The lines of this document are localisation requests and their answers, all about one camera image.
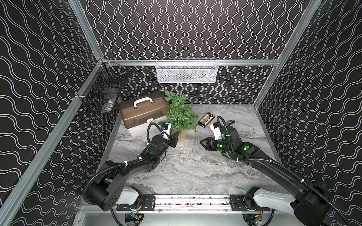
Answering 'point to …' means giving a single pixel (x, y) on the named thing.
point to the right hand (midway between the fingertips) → (203, 141)
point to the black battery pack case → (206, 119)
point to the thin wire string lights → (168, 154)
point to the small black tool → (230, 122)
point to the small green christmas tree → (181, 116)
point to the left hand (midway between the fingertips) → (175, 129)
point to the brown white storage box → (135, 114)
